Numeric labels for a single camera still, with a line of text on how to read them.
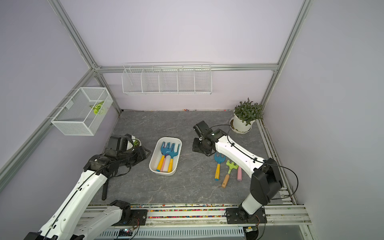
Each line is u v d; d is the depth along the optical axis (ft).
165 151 3.09
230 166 2.99
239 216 2.11
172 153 3.14
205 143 1.98
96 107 2.66
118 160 1.75
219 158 3.09
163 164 2.92
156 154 3.05
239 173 2.83
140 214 2.49
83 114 2.70
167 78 3.26
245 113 3.03
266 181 1.40
